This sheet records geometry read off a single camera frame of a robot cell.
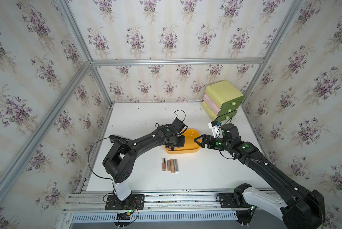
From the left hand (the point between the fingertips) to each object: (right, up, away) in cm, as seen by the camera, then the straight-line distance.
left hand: (184, 144), depth 86 cm
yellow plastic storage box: (+4, -1, +3) cm, 5 cm away
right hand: (+9, +4, -10) cm, 13 cm away
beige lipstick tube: (-9, -13, 0) cm, 16 cm away
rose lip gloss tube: (-12, -12, 0) cm, 17 cm away
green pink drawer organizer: (+26, +28, +7) cm, 39 cm away
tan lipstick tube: (-7, -12, -1) cm, 14 cm away
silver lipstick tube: (-5, -13, -2) cm, 14 cm away
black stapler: (-47, +2, +8) cm, 48 cm away
